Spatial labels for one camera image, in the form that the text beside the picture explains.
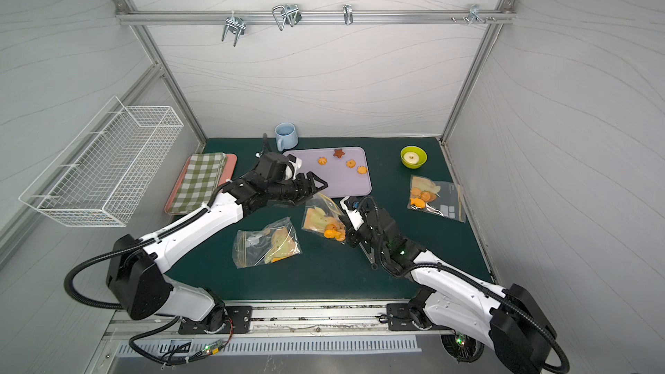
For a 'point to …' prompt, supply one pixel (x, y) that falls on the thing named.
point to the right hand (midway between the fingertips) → (343, 213)
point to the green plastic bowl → (413, 157)
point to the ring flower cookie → (351, 164)
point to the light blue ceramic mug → (286, 135)
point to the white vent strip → (173, 347)
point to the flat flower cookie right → (362, 170)
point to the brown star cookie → (338, 153)
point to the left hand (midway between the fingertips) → (321, 189)
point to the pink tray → (226, 175)
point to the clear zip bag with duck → (274, 241)
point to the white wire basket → (93, 179)
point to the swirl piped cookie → (322, 160)
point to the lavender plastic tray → (345, 170)
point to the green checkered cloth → (202, 175)
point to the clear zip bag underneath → (323, 216)
